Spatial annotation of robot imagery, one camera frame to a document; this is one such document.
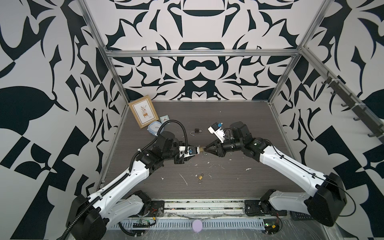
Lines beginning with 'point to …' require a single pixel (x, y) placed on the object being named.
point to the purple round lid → (197, 225)
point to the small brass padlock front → (200, 177)
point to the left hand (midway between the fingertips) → (192, 144)
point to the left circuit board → (142, 223)
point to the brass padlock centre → (204, 153)
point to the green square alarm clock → (164, 118)
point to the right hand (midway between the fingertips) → (206, 149)
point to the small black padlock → (196, 131)
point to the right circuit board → (271, 226)
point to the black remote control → (297, 216)
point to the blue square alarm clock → (153, 127)
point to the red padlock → (192, 150)
